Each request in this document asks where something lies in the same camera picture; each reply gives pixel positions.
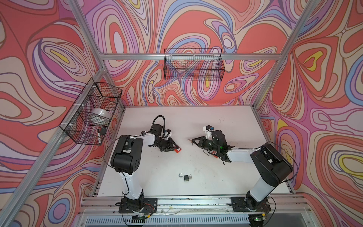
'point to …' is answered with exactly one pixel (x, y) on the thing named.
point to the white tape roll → (100, 113)
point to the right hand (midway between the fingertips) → (192, 143)
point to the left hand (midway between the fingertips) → (177, 147)
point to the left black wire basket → (88, 120)
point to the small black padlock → (186, 178)
